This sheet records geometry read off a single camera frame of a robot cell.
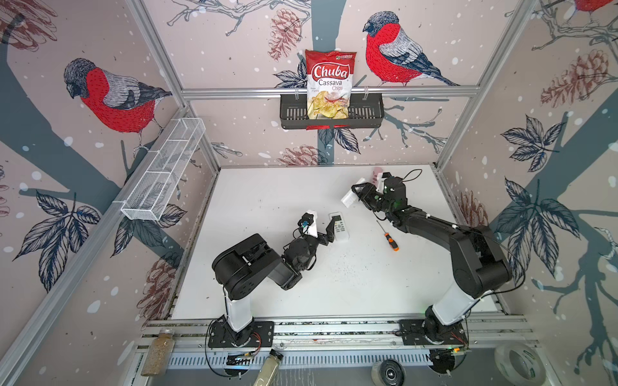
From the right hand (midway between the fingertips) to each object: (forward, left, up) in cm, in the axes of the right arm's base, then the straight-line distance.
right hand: (350, 193), depth 90 cm
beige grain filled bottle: (-54, +24, -12) cm, 61 cm away
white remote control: (-2, -1, 0) cm, 2 cm away
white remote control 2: (-6, +3, -15) cm, 16 cm away
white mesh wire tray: (-18, +62, +17) cm, 67 cm away
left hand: (-11, +9, +1) cm, 15 cm away
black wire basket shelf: (+28, -7, +18) cm, 34 cm away
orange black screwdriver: (-13, -17, -15) cm, 26 cm away
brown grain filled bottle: (-54, +56, -10) cm, 79 cm away
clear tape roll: (-49, -49, -20) cm, 72 cm away
